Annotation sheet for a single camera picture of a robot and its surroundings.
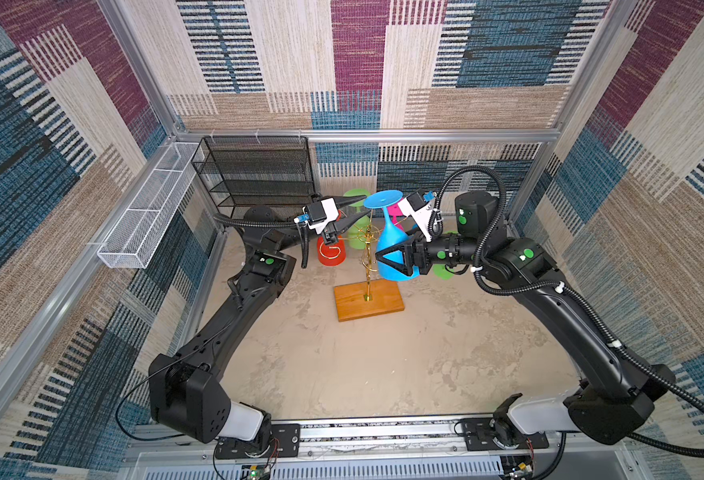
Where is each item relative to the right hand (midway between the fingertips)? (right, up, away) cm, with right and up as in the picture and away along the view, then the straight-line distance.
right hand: (386, 255), depth 61 cm
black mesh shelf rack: (-42, +29, +47) cm, 69 cm away
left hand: (-4, +11, -4) cm, 13 cm away
